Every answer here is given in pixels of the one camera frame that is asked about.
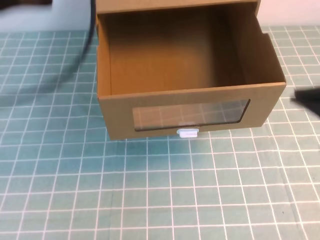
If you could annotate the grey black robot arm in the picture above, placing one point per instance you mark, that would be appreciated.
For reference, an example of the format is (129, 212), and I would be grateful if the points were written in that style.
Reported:
(309, 98)

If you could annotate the brown cardboard shoebox drawer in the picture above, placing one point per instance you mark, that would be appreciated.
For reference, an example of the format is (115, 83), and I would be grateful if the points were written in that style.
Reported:
(185, 69)

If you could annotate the upper shoebox cardboard shell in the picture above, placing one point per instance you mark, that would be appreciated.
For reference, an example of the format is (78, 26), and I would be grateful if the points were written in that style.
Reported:
(262, 49)

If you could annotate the cyan grid tablecloth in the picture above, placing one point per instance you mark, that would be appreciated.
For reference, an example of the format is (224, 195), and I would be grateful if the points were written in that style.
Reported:
(62, 178)

